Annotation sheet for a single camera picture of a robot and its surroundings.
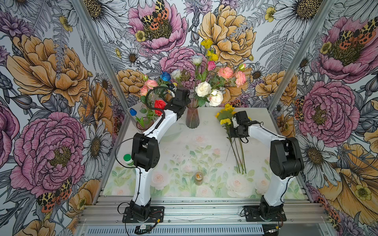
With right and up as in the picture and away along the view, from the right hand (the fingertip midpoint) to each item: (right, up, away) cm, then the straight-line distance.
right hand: (232, 136), depth 98 cm
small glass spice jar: (-23, -20, -20) cm, 36 cm away
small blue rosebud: (-58, +14, -18) cm, 62 cm away
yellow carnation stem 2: (-2, -9, -2) cm, 9 cm away
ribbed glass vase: (-53, +8, -15) cm, 56 cm away
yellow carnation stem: (-3, +9, +7) cm, 12 cm away
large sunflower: (-2, +15, +10) cm, 18 cm away
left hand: (-32, +23, -4) cm, 40 cm away
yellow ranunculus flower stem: (+6, -11, -1) cm, 12 cm away
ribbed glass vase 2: (-26, +12, +11) cm, 31 cm away
